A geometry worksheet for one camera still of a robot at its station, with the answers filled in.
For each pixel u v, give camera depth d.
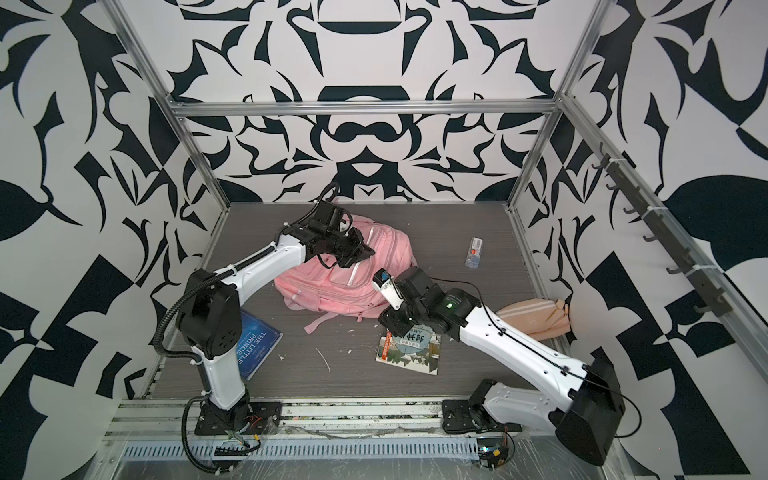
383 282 0.66
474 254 1.05
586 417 0.38
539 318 0.90
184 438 0.69
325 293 0.87
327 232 0.70
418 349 0.85
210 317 0.48
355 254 0.79
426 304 0.56
